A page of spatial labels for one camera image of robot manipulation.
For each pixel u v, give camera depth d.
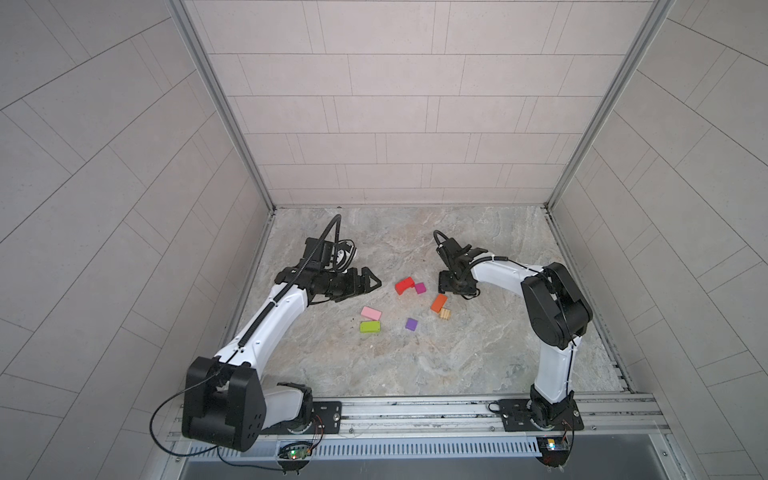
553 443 0.69
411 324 0.87
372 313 0.89
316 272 0.62
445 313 0.89
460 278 0.70
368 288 0.70
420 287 0.94
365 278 0.71
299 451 0.64
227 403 0.39
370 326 0.86
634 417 0.72
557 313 0.50
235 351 0.42
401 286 0.94
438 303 0.91
